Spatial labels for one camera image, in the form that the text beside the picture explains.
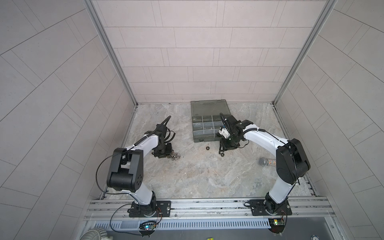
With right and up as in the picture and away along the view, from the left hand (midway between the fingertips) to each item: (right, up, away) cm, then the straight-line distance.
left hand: (172, 151), depth 91 cm
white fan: (-28, -28, -28) cm, 48 cm away
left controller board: (-6, -27, -26) cm, 38 cm away
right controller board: (+53, -28, -23) cm, 64 cm away
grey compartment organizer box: (+22, +19, +19) cm, 35 cm away
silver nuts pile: (+2, -2, -3) cm, 5 cm away
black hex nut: (+22, +2, +1) cm, 22 cm away
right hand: (+30, +3, -4) cm, 30 cm away
